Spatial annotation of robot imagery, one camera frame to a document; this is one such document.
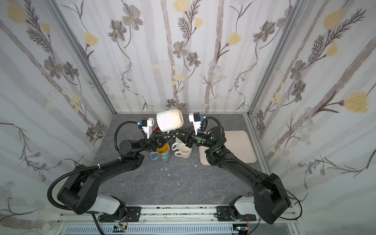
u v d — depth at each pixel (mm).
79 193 430
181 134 649
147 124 604
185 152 882
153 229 702
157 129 583
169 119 572
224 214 733
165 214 753
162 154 859
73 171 459
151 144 612
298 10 693
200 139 615
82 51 852
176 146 936
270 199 412
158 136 624
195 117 583
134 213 737
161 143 636
